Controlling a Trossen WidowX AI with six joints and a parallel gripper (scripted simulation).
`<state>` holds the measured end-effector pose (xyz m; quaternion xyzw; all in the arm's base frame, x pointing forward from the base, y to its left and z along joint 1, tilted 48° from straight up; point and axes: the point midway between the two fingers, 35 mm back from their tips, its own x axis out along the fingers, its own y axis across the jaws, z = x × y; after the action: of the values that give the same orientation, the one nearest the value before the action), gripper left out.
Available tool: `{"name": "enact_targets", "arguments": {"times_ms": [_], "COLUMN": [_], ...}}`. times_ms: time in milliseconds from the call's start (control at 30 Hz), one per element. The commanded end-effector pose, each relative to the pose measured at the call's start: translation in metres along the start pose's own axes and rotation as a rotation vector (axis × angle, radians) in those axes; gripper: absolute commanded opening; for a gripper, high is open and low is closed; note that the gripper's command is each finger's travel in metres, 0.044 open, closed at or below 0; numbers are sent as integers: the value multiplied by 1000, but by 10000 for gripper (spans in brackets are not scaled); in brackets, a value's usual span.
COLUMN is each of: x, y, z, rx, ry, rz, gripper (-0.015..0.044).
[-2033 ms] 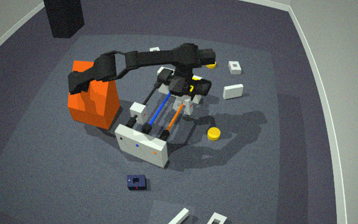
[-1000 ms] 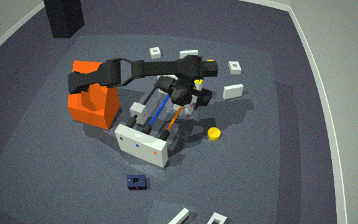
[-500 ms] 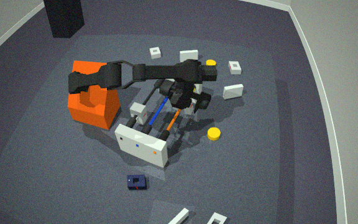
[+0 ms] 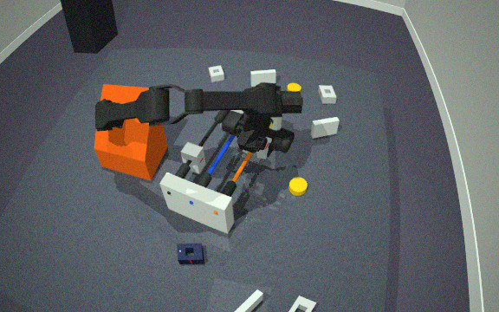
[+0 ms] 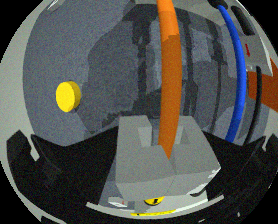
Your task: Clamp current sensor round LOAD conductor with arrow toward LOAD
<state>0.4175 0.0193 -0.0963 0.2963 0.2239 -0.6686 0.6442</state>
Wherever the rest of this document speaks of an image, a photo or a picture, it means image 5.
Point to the yellow short cylinder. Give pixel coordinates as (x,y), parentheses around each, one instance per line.
(68,95)

